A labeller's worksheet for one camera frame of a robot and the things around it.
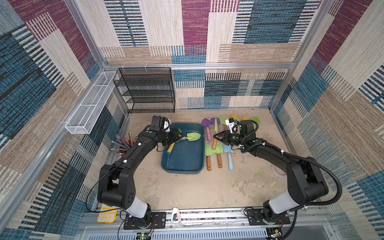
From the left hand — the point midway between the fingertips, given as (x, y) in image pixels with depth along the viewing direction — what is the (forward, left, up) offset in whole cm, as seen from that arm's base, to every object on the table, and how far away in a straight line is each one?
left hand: (181, 136), depth 87 cm
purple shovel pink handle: (+24, -17, -16) cm, 33 cm away
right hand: (-2, -20, 0) cm, 20 cm away
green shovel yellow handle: (+25, -54, -14) cm, 62 cm away
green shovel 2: (-1, -23, -14) cm, 27 cm away
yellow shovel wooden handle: (+26, -47, -15) cm, 56 cm away
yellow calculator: (-36, +36, -15) cm, 53 cm away
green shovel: (-3, -16, -14) cm, 22 cm away
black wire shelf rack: (+40, +25, +3) cm, 48 cm away
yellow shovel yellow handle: (+27, -39, -14) cm, 50 cm away
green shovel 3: (-4, -19, +1) cm, 19 cm away
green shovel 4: (+1, +7, -13) cm, 15 cm away
